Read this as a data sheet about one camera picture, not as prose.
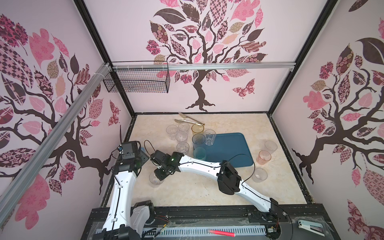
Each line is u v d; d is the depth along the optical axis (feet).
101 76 2.60
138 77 3.11
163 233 2.29
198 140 3.10
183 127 3.51
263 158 3.07
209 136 3.30
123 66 2.95
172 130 3.49
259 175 2.81
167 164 2.13
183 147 3.20
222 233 2.27
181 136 3.37
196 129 3.10
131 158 1.89
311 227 2.25
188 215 2.48
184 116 3.87
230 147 3.29
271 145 3.15
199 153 2.95
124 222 1.29
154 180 2.44
